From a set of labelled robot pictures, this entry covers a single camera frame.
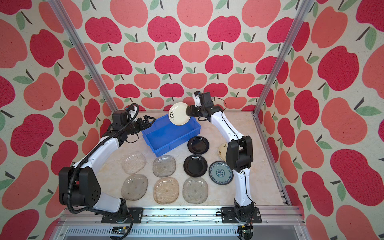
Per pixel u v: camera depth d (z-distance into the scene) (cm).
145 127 76
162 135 106
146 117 77
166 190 82
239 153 55
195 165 93
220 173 88
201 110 73
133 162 93
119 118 65
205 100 73
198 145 106
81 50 84
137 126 76
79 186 43
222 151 99
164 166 92
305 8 70
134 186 83
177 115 93
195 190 82
